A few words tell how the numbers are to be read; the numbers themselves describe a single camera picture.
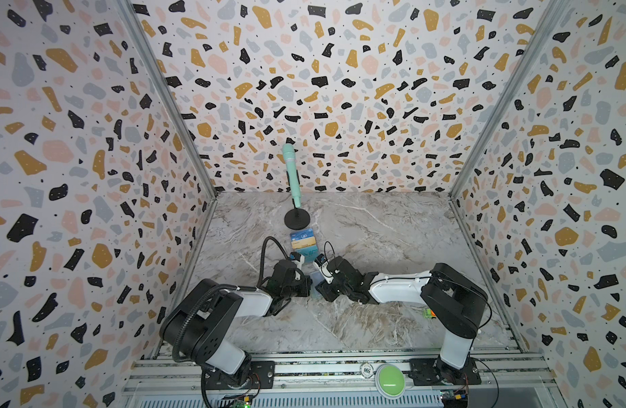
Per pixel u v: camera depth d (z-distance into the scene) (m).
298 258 0.84
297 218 1.12
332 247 1.06
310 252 0.97
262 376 0.73
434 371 0.75
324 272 0.78
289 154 0.90
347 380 0.73
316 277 0.92
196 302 0.42
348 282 0.70
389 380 0.72
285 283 0.72
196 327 0.45
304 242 0.98
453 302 0.50
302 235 1.00
